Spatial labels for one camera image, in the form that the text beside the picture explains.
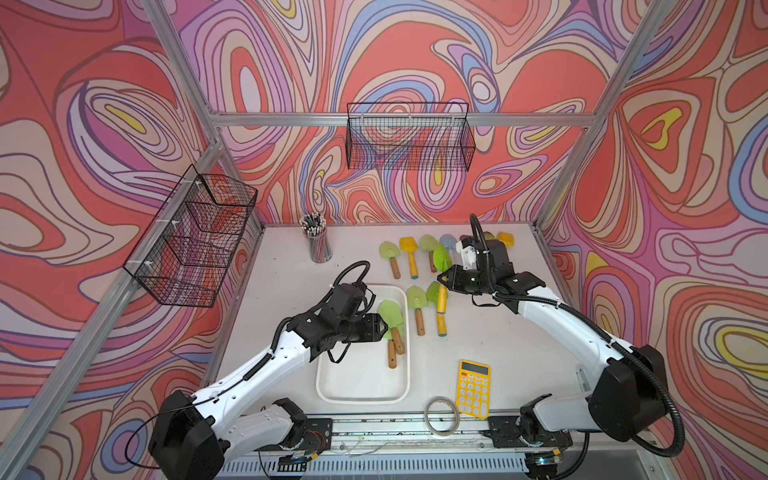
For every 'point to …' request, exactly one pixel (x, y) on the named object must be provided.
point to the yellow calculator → (474, 389)
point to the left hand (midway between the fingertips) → (386, 330)
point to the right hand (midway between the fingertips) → (442, 285)
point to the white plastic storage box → (359, 372)
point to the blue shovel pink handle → (448, 240)
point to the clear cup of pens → (314, 225)
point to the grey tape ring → (427, 421)
